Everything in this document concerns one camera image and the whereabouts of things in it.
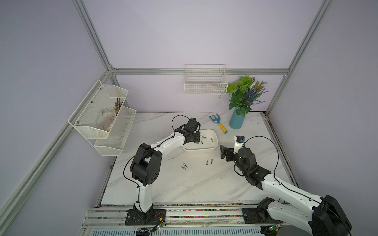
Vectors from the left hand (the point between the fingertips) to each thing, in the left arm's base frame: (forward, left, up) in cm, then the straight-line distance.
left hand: (195, 137), depth 95 cm
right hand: (-11, -19, +5) cm, 23 cm away
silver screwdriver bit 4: (-17, +7, -9) cm, 21 cm away
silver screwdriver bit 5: (-13, -11, -9) cm, 19 cm away
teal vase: (+17, -31, -3) cm, 35 cm away
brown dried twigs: (+6, +44, +23) cm, 50 cm away
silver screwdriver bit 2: (+2, -5, -9) cm, 10 cm away
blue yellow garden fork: (+23, -18, -8) cm, 31 cm away
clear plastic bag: (-2, +49, +20) cm, 53 cm away
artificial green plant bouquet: (+16, -30, +23) cm, 41 cm away
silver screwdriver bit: (+6, -6, -8) cm, 12 cm away
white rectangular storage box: (+2, -10, -9) cm, 14 cm away
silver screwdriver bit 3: (+4, -12, -9) cm, 16 cm away
